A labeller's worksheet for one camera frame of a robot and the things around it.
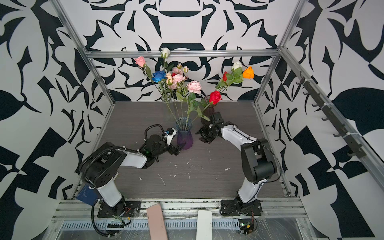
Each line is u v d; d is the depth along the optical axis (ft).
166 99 3.18
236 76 2.69
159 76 2.29
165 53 2.84
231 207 2.43
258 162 1.56
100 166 1.60
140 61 2.69
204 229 2.14
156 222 2.26
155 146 2.38
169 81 2.43
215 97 2.12
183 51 3.00
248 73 2.56
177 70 2.91
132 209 2.38
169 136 2.60
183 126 2.79
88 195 2.54
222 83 2.86
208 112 2.42
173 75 2.50
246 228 2.32
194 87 2.39
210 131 2.60
